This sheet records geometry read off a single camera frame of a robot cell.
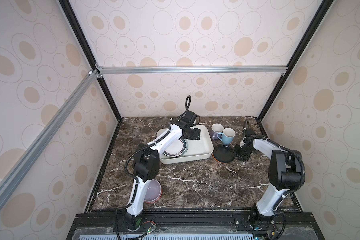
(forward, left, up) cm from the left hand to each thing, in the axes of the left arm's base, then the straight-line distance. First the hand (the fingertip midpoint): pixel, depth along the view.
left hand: (200, 133), depth 91 cm
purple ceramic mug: (+13, -13, -11) cm, 22 cm away
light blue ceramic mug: (+3, -18, -6) cm, 20 cm away
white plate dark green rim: (-3, +15, -13) cm, 20 cm away
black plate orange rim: (-8, -15, -11) cm, 20 cm away
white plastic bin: (-1, +2, -15) cm, 15 cm away
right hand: (-7, -23, -13) cm, 27 cm away
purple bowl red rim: (-32, +26, -10) cm, 43 cm away
